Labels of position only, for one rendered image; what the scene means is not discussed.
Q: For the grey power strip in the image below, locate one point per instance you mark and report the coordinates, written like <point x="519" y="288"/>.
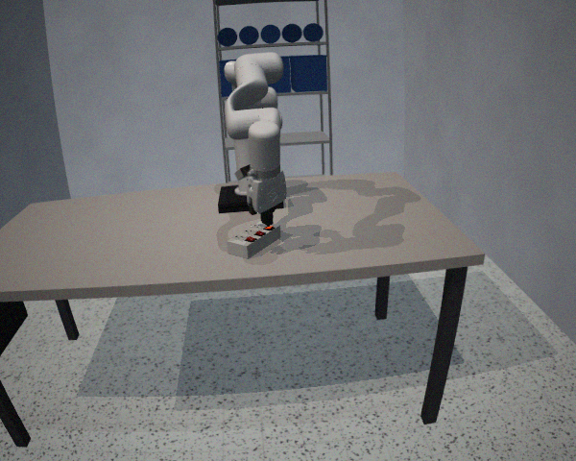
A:
<point x="259" y="236"/>

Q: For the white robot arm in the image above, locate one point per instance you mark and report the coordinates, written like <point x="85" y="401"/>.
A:
<point x="257" y="145"/>

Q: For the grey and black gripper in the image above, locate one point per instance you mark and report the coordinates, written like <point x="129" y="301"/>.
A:
<point x="263" y="199"/>

